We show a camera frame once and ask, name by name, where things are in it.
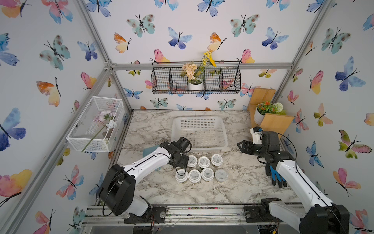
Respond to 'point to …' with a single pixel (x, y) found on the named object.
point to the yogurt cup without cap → (220, 175)
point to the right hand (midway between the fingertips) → (244, 143)
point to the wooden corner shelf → (270, 122)
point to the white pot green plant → (267, 107)
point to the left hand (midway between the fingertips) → (181, 161)
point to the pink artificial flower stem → (107, 118)
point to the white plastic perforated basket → (203, 132)
